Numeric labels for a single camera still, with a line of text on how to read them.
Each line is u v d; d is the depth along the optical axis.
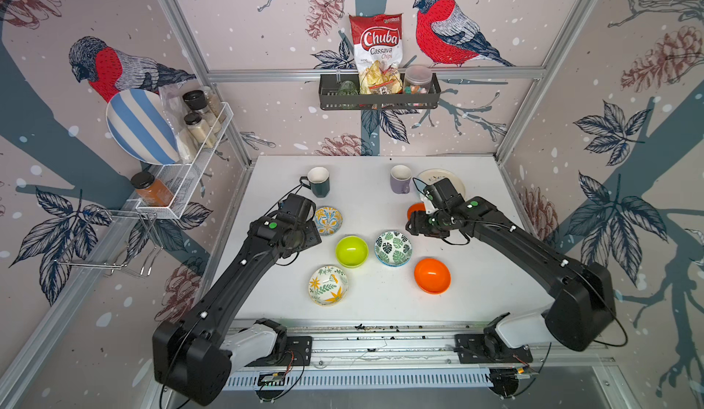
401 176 1.10
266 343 0.61
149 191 0.61
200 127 0.76
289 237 0.54
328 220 1.00
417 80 0.82
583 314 0.41
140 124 0.67
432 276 0.85
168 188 0.65
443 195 0.63
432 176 1.14
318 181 1.02
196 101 0.79
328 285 0.85
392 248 0.91
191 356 0.37
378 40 0.79
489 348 0.66
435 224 0.68
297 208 0.60
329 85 0.93
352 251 0.90
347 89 0.93
